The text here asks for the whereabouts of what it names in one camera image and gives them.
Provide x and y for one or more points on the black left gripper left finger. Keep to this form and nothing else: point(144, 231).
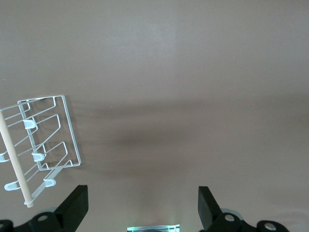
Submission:
point(72, 207)

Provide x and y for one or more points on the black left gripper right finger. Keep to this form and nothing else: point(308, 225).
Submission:
point(210, 207)

